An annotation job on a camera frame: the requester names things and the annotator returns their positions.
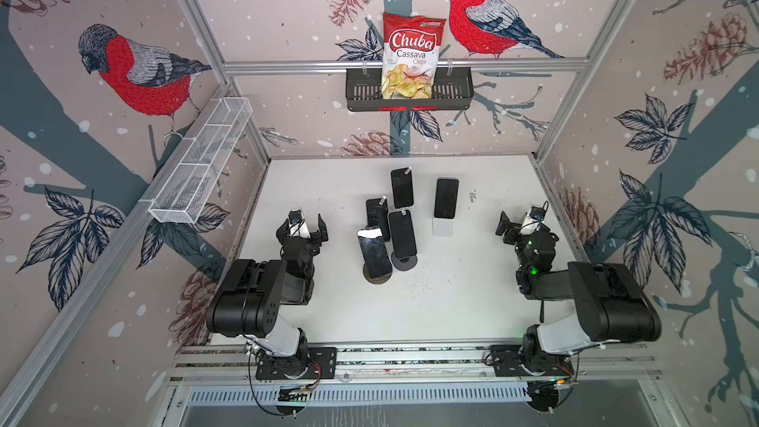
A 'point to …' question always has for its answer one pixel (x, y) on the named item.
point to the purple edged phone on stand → (378, 216)
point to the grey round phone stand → (405, 262)
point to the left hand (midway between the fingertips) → (307, 211)
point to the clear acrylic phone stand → (442, 227)
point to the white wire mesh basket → (193, 180)
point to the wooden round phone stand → (382, 279)
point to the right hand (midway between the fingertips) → (517, 212)
